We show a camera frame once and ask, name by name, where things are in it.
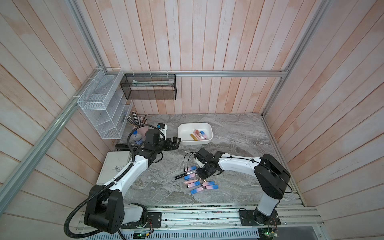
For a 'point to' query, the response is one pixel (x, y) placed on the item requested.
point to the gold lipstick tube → (193, 137)
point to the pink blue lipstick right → (209, 183)
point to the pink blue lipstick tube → (203, 134)
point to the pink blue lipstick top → (191, 168)
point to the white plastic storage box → (185, 129)
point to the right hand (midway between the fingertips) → (200, 174)
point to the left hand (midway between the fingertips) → (174, 141)
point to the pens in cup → (135, 120)
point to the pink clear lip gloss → (197, 134)
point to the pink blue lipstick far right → (212, 187)
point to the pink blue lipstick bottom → (196, 190)
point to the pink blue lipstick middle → (190, 176)
